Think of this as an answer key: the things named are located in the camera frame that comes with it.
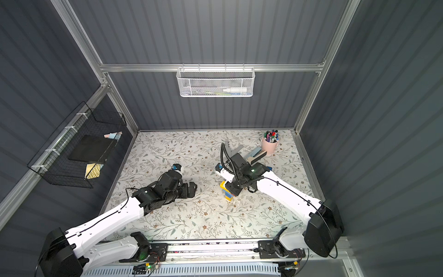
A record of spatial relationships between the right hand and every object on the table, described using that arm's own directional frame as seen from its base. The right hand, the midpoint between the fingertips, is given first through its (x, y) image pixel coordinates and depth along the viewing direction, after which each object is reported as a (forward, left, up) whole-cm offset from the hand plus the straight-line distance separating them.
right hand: (230, 185), depth 79 cm
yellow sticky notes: (-5, +49, +21) cm, 54 cm away
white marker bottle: (+47, -3, +21) cm, 51 cm away
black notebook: (+9, +60, +16) cm, 63 cm away
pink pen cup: (+29, -24, -8) cm, 38 cm away
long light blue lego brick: (-2, +1, -6) cm, 6 cm away
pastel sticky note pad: (+20, +57, +13) cm, 62 cm away
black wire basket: (-3, +66, +21) cm, 69 cm away
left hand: (-1, +18, -1) cm, 19 cm away
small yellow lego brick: (-1, +1, -12) cm, 12 cm away
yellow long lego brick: (-1, +4, 0) cm, 4 cm away
